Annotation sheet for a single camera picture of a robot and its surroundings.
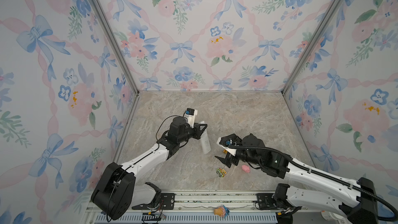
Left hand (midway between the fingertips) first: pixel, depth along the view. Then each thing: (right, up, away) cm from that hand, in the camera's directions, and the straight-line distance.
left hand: (206, 124), depth 80 cm
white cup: (+53, -38, -13) cm, 66 cm away
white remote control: (-1, -11, +1) cm, 11 cm away
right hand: (+6, -9, -8) cm, 13 cm away
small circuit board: (-27, -43, -7) cm, 51 cm away
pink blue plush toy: (+6, -37, -11) cm, 40 cm away
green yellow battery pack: (+8, -25, +1) cm, 26 cm away
